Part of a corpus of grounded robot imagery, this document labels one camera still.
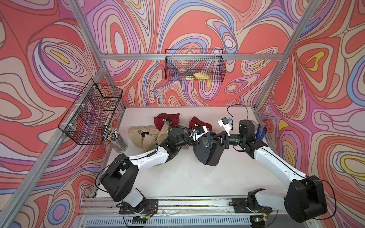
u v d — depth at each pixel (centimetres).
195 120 107
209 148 75
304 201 39
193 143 71
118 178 44
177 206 75
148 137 88
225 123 68
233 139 67
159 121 105
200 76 91
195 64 96
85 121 72
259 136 99
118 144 87
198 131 62
